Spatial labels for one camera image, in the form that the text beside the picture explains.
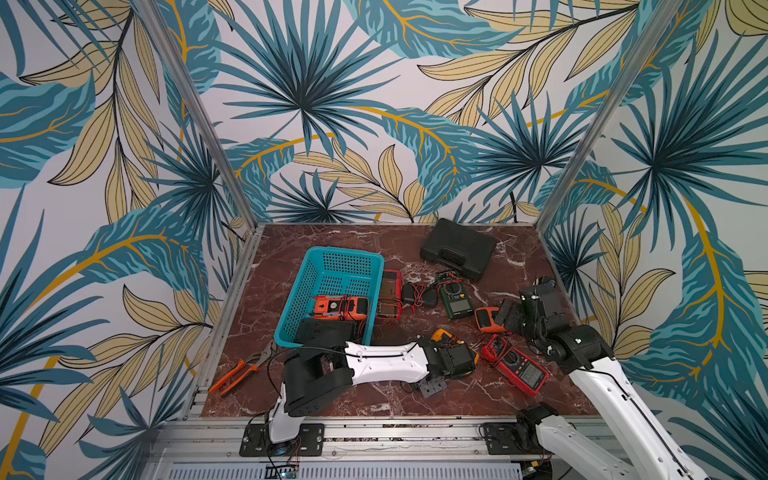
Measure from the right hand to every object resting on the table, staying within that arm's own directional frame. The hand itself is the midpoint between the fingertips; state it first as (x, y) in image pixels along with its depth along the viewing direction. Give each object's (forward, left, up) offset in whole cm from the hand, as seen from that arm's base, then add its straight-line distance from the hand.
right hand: (517, 313), depth 76 cm
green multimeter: (+14, +10, -15) cm, 23 cm away
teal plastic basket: (+26, +51, -16) cm, 59 cm away
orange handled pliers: (-4, +72, -18) cm, 74 cm away
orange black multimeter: (+11, +47, -13) cm, 50 cm away
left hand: (-10, +24, -16) cm, 31 cm away
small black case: (-15, +23, -7) cm, 28 cm away
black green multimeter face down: (+3, +51, -15) cm, 53 cm away
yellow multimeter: (+2, +17, -15) cm, 23 cm away
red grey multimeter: (-11, -4, -14) cm, 18 cm away
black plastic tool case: (+33, +6, -13) cm, 36 cm away
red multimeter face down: (+12, +32, -15) cm, 37 cm away
